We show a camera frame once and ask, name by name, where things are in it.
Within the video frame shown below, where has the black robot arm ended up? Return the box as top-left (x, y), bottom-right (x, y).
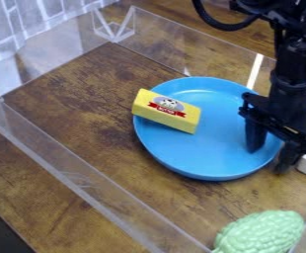
top-left (236, 0), bottom-right (306, 173)

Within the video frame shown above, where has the green bitter gourd toy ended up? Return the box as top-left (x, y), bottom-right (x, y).
top-left (212, 211), bottom-right (304, 253)

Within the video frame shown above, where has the blue round tray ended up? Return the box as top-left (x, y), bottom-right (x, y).
top-left (133, 77), bottom-right (280, 181)

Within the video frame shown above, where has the clear acrylic enclosure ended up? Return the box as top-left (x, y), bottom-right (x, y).
top-left (0, 0), bottom-right (306, 253)

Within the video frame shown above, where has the black cable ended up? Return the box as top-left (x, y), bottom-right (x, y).
top-left (189, 0), bottom-right (266, 33)

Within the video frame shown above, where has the white patterned curtain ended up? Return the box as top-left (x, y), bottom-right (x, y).
top-left (0, 0), bottom-right (117, 63)

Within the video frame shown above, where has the yellow butter block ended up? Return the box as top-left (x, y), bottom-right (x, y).
top-left (132, 89), bottom-right (202, 134)

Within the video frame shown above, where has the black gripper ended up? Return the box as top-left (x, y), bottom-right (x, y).
top-left (239, 71), bottom-right (306, 174)

